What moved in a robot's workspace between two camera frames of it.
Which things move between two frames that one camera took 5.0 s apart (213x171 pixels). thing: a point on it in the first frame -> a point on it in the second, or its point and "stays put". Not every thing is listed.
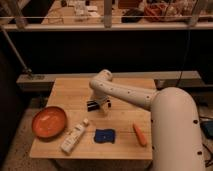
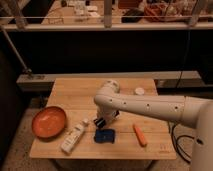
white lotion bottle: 73,137 stays put
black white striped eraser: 92,106 -> 100,122
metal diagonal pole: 28,71 stays put
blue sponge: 103,136 stays put
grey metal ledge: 42,82 stays put
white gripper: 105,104 -> 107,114
